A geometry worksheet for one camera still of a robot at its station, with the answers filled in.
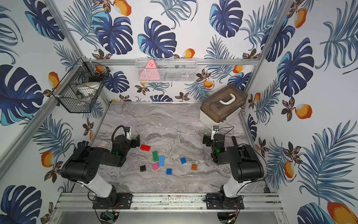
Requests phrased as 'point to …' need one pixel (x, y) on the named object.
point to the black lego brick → (142, 168)
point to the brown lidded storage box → (222, 105)
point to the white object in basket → (88, 89)
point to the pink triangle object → (150, 73)
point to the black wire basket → (81, 71)
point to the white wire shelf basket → (162, 70)
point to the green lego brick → (155, 156)
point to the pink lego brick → (155, 166)
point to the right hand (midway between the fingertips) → (213, 134)
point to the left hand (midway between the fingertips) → (131, 133)
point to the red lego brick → (145, 148)
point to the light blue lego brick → (161, 161)
